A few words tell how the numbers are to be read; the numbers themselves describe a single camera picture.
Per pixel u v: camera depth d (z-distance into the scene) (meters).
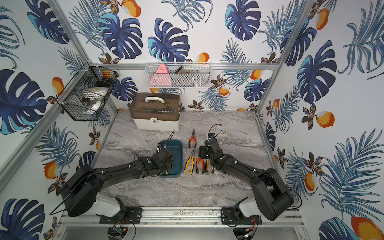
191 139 1.03
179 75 0.92
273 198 0.43
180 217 0.75
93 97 0.81
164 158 0.67
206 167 0.90
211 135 0.80
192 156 0.95
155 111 0.92
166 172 0.88
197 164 0.92
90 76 0.92
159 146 0.78
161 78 0.90
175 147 0.95
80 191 0.43
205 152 0.80
